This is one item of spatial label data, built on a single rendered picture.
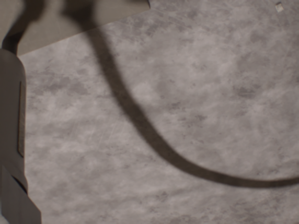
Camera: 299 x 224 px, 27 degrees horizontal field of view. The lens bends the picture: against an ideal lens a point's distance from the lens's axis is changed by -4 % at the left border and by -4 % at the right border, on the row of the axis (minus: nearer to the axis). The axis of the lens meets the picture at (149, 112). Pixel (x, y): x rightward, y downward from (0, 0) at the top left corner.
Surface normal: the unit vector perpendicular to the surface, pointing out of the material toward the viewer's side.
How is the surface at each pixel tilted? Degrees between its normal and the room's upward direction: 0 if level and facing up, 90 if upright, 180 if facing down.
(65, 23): 0
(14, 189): 90
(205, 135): 0
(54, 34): 0
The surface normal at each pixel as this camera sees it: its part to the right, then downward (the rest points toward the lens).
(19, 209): 0.94, -0.30
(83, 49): 0.11, 0.71
